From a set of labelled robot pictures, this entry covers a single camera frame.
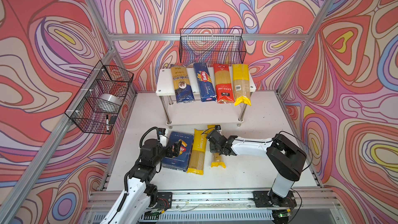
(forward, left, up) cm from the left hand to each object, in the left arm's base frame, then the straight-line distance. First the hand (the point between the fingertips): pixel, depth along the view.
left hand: (174, 139), depth 81 cm
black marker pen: (+2, +30, +13) cm, 33 cm away
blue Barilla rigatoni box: (-10, -4, -6) cm, 12 cm away
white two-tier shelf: (+21, -19, -5) cm, 29 cm away
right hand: (+1, -23, -13) cm, 27 cm away
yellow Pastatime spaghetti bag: (-5, -12, -11) cm, 17 cm away
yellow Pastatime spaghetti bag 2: (-7, -22, -8) cm, 25 cm away
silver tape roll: (+8, +29, +20) cm, 36 cm away
